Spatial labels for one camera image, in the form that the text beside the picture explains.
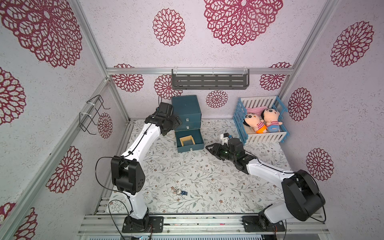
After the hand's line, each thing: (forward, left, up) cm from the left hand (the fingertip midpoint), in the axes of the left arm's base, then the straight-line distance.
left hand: (175, 124), depth 88 cm
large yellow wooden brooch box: (+3, -6, -20) cm, 21 cm away
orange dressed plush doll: (+12, -52, -10) cm, 54 cm away
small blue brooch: (-33, -5, -20) cm, 39 cm away
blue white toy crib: (+28, -58, -10) cm, 65 cm away
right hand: (-12, -20, -8) cm, 24 cm away
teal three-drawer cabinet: (+16, -7, -2) cm, 18 cm away
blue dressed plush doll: (+14, -64, -8) cm, 66 cm away
